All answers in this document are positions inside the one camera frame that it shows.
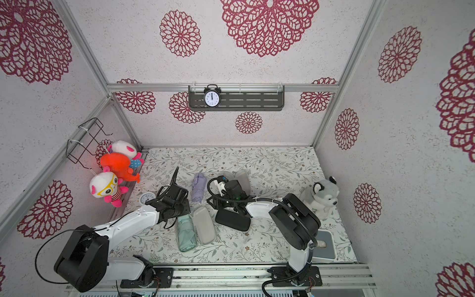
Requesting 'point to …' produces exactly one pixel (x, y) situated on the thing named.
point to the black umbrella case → (234, 219)
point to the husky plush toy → (320, 197)
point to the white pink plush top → (125, 148)
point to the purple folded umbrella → (199, 187)
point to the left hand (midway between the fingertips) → (186, 207)
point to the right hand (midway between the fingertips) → (208, 198)
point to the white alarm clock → (146, 197)
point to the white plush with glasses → (106, 185)
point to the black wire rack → (86, 137)
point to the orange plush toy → (119, 164)
